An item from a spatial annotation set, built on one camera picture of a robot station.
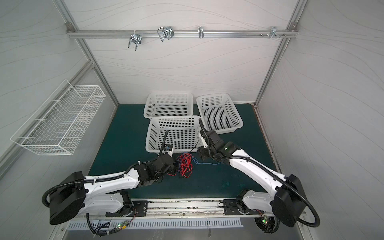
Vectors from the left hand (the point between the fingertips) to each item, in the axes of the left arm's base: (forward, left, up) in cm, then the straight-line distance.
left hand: (178, 158), depth 84 cm
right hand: (+4, -15, +7) cm, 17 cm away
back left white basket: (+48, +13, -5) cm, 50 cm away
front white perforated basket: (+20, -1, -6) cm, 21 cm away
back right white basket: (+41, -28, -7) cm, 50 cm away
